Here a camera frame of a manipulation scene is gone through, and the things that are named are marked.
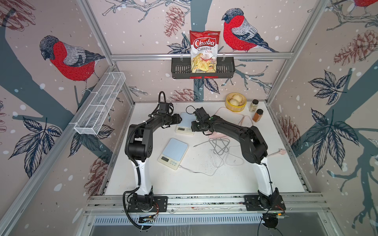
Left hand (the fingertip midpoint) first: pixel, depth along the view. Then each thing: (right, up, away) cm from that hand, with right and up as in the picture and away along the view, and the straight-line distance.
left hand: (180, 116), depth 102 cm
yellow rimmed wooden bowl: (+42, +6, +10) cm, 44 cm away
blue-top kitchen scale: (-4, -23, -12) cm, 26 cm away
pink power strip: (+24, -13, -5) cm, 28 cm away
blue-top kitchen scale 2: (+3, -8, +1) cm, 8 cm away
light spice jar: (+55, +8, +8) cm, 56 cm away
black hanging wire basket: (+1, +32, -8) cm, 33 cm away
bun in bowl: (+41, +11, +11) cm, 44 cm away
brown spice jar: (+56, +1, +1) cm, 56 cm away
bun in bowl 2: (+45, +15, +15) cm, 50 cm away
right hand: (+9, -7, -4) cm, 12 cm away
